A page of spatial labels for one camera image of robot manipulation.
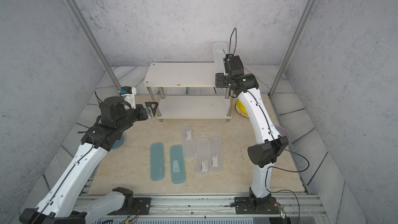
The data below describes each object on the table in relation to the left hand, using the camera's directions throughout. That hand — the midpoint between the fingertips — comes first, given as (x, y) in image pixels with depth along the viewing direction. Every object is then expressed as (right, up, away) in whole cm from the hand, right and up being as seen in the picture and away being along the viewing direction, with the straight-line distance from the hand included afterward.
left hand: (153, 104), depth 70 cm
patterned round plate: (+51, -7, +38) cm, 64 cm away
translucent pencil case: (+14, -23, +26) cm, 37 cm away
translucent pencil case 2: (+22, -29, +18) cm, 41 cm away
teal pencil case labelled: (+8, -33, +15) cm, 37 cm away
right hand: (+33, +13, +7) cm, 36 cm away
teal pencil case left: (-3, -32, +17) cm, 36 cm away
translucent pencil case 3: (+30, -28, +19) cm, 45 cm away
